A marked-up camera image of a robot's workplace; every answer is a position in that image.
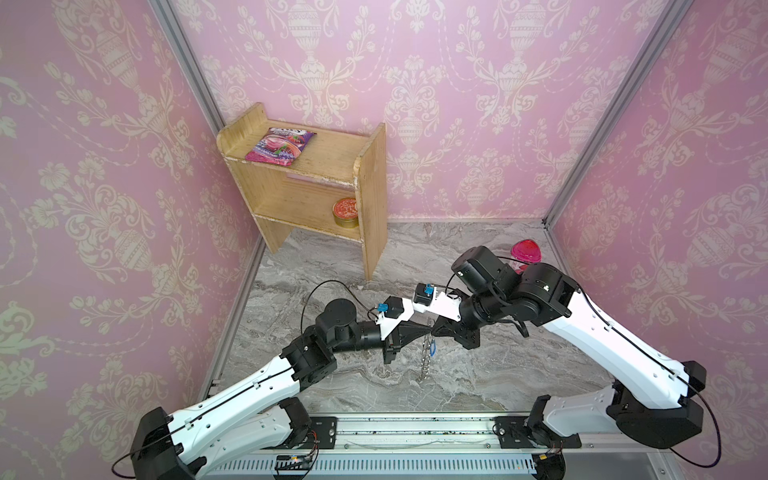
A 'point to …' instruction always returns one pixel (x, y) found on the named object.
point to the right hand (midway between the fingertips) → (436, 327)
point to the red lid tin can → (345, 213)
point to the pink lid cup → (526, 250)
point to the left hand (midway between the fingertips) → (427, 334)
